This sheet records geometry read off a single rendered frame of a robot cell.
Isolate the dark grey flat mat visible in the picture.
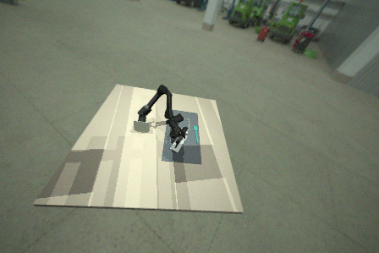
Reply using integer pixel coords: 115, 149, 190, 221
162, 110, 201, 164

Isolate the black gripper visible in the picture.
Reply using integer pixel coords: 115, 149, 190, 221
171, 124, 188, 138

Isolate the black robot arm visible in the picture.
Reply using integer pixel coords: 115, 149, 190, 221
138, 85, 184, 139

